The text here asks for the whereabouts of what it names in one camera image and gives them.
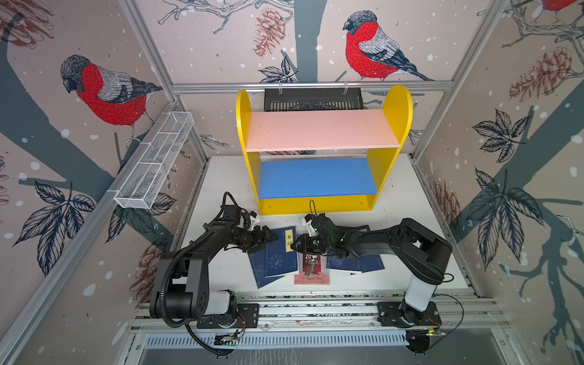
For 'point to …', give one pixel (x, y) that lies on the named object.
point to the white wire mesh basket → (139, 188)
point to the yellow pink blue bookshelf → (310, 162)
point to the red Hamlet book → (312, 270)
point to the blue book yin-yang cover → (280, 258)
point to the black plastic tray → (313, 99)
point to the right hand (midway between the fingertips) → (291, 250)
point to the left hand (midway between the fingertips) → (270, 242)
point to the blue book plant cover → (336, 262)
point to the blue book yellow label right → (369, 262)
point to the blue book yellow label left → (258, 261)
